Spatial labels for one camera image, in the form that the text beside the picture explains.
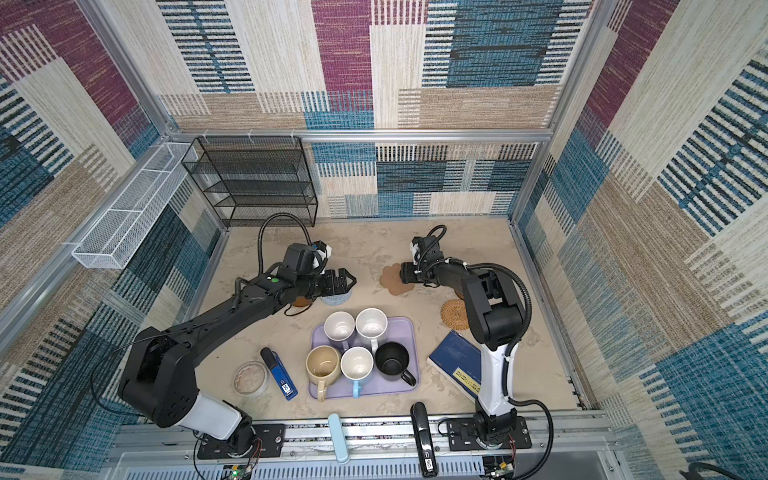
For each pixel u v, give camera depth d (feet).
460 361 2.80
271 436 2.44
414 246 3.15
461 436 2.41
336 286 2.50
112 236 2.34
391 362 2.78
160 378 1.42
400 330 3.02
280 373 2.66
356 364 2.73
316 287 2.40
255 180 3.55
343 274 2.55
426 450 2.25
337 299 3.24
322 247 2.60
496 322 1.77
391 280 3.34
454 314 3.13
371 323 2.99
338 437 2.35
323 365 2.77
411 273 3.06
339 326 2.94
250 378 2.73
